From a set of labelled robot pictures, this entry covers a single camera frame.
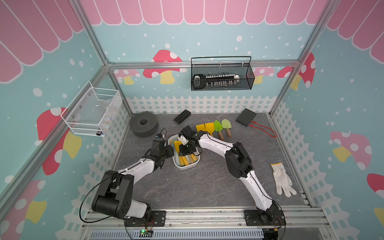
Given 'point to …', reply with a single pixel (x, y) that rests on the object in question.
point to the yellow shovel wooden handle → (201, 127)
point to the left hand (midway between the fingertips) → (172, 150)
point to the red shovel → (190, 159)
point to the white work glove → (282, 181)
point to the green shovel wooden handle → (218, 127)
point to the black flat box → (246, 117)
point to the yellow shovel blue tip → (209, 127)
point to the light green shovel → (226, 124)
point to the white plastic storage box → (196, 158)
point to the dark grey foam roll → (144, 124)
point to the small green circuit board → (145, 233)
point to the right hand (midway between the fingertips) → (181, 154)
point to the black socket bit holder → (200, 81)
